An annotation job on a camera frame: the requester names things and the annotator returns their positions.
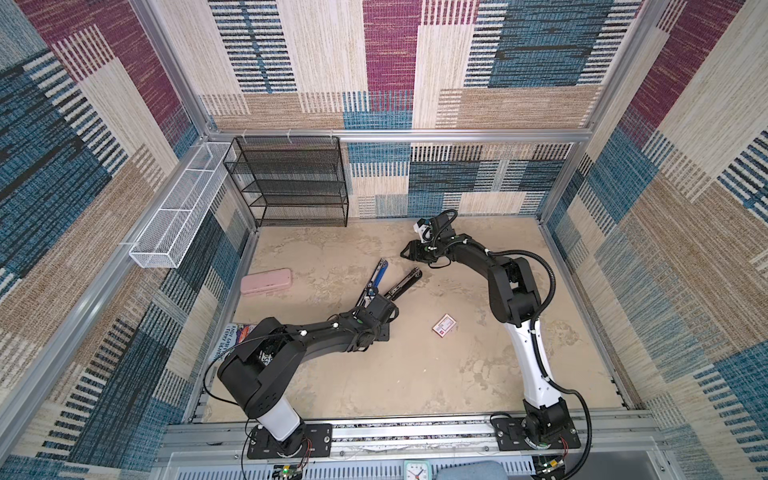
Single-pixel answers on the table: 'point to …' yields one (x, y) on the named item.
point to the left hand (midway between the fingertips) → (382, 323)
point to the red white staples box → (443, 326)
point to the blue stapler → (372, 288)
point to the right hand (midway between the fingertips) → (406, 255)
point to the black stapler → (404, 284)
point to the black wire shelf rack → (291, 181)
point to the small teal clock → (417, 470)
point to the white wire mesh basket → (167, 237)
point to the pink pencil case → (267, 280)
